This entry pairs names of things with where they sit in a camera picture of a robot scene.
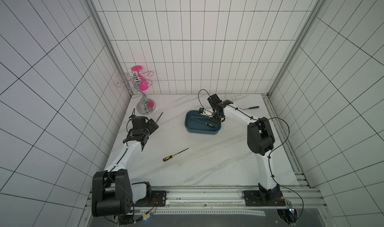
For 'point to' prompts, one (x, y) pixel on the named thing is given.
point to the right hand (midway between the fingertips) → (210, 116)
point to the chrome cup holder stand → (146, 106)
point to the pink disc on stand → (136, 68)
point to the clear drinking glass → (230, 97)
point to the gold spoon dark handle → (251, 107)
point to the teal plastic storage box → (196, 123)
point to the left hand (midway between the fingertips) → (149, 128)
